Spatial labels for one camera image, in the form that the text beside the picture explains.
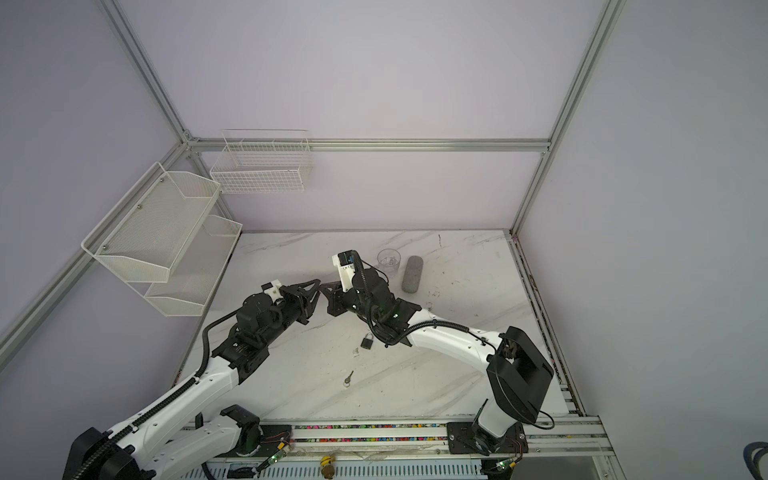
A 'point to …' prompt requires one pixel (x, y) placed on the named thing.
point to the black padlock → (366, 342)
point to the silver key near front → (347, 380)
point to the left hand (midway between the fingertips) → (322, 281)
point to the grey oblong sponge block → (412, 275)
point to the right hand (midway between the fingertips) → (316, 288)
